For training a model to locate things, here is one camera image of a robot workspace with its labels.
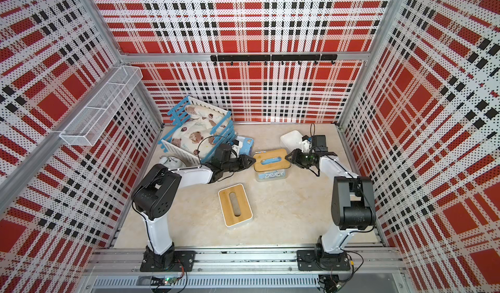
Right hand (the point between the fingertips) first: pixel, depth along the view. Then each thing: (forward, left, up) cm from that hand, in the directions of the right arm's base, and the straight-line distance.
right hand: (290, 157), depth 92 cm
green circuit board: (-48, +54, -12) cm, 73 cm away
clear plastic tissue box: (-7, +8, -5) cm, 12 cm away
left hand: (-1, +16, -2) cm, 16 cm away
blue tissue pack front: (0, +9, -3) cm, 10 cm away
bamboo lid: (-3, +4, -1) cm, 5 cm away
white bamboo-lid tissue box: (-23, +25, -6) cm, 35 cm away
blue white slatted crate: (+16, +34, 0) cm, 37 cm away
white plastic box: (+21, -4, -12) cm, 24 cm away
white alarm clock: (-4, +56, +2) cm, 56 cm away
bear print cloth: (+15, +50, -2) cm, 53 cm away
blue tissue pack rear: (+11, +22, -6) cm, 25 cm away
